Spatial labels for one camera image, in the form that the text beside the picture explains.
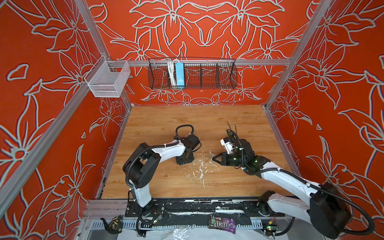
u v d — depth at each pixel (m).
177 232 0.67
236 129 1.04
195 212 0.73
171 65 0.87
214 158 0.78
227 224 0.67
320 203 0.40
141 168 0.47
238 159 0.67
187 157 0.74
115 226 0.67
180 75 0.89
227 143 0.74
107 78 0.93
